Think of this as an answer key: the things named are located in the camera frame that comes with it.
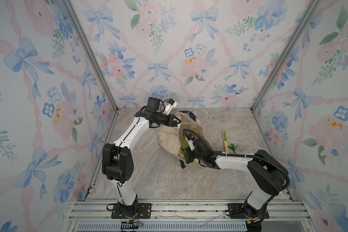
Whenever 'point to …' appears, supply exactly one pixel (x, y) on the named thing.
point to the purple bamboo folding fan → (184, 126)
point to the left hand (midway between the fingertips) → (181, 121)
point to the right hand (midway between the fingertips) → (188, 146)
